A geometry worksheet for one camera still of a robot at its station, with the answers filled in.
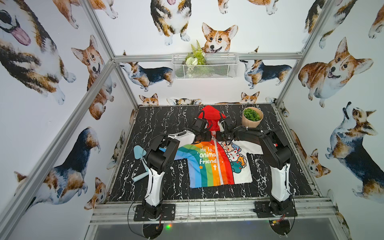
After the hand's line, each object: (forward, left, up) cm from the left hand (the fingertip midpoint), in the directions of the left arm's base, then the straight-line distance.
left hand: (212, 134), depth 100 cm
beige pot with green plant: (+7, -25, +9) cm, 28 cm away
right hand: (-1, -2, -2) cm, 3 cm away
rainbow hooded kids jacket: (-18, -5, -2) cm, 19 cm away
